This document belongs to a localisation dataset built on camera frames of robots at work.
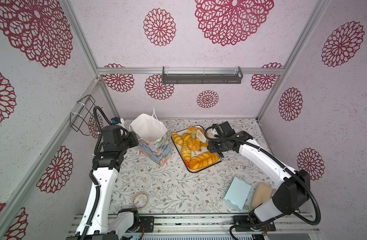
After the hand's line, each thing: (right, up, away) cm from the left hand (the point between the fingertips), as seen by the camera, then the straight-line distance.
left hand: (134, 137), depth 74 cm
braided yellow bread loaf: (+38, -15, +20) cm, 45 cm away
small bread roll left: (+20, -2, +29) cm, 35 cm away
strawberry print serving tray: (+30, -5, +27) cm, 41 cm away
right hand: (+40, -5, +8) cm, 41 cm away
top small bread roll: (+32, +3, +35) cm, 47 cm away
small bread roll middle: (+27, -1, +31) cm, 41 cm away
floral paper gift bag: (+10, -2, +1) cm, 10 cm away
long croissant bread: (+26, -11, +21) cm, 35 cm away
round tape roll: (+1, -35, +7) cm, 36 cm away
